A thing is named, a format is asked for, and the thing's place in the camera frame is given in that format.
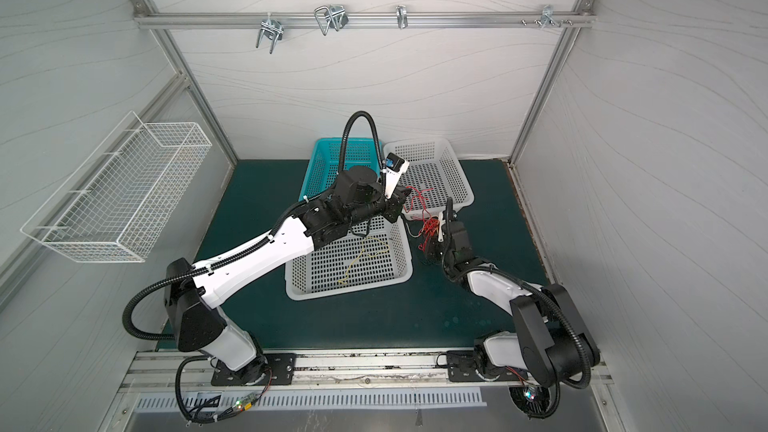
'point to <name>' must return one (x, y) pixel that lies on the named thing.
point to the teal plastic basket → (322, 165)
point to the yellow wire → (342, 281)
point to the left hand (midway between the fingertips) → (413, 185)
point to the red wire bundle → (429, 228)
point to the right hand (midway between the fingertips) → (436, 231)
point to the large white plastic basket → (349, 262)
